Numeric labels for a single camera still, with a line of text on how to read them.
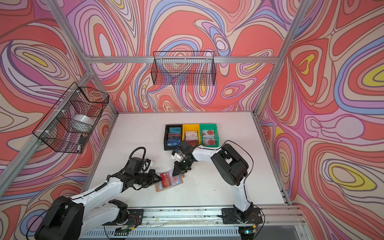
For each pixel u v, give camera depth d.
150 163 0.78
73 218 0.41
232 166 0.52
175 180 0.84
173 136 1.03
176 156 0.86
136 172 0.70
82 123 0.70
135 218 0.72
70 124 0.71
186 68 0.96
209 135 1.03
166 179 0.84
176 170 0.78
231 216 0.73
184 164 0.80
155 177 0.82
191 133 1.05
